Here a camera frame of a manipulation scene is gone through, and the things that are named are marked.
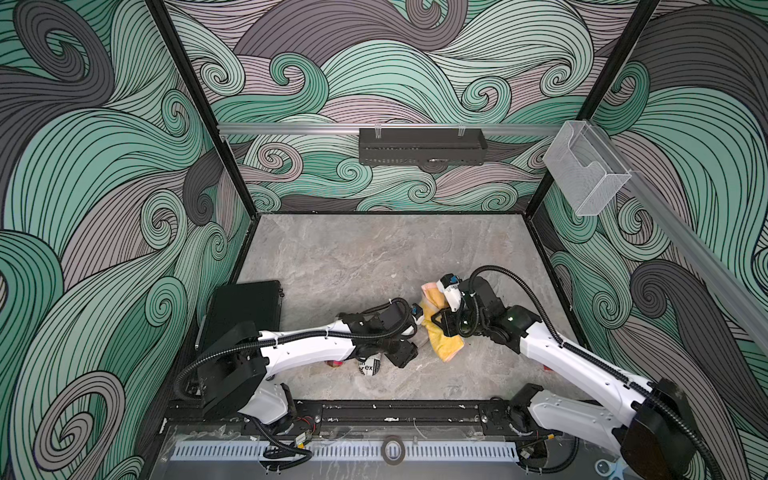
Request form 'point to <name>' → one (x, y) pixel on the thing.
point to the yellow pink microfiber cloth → (444, 346)
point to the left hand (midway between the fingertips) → (409, 344)
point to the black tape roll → (402, 447)
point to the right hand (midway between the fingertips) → (431, 320)
